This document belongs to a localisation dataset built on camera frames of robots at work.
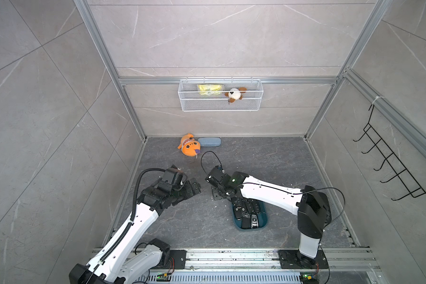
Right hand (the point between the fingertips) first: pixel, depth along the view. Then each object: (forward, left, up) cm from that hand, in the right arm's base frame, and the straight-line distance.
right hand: (218, 192), depth 83 cm
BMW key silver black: (-12, -17, -8) cm, 22 cm away
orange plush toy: (+31, +17, -1) cm, 36 cm away
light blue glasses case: (+40, +5, -7) cm, 41 cm away
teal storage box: (-9, -21, -9) cm, 25 cm away
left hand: (-1, +10, +8) cm, 13 cm away
